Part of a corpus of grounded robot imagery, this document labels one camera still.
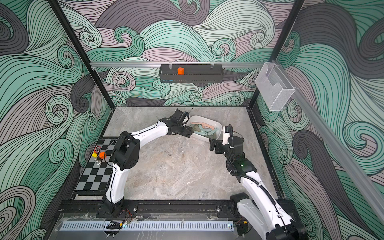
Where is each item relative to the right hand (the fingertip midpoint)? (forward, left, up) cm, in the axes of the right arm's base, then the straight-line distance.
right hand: (219, 139), depth 80 cm
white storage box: (+14, +5, -15) cm, 21 cm away
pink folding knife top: (+22, +6, -15) cm, 27 cm away
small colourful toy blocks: (-4, +69, -10) cm, 70 cm away
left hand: (+14, +18, -9) cm, 24 cm away
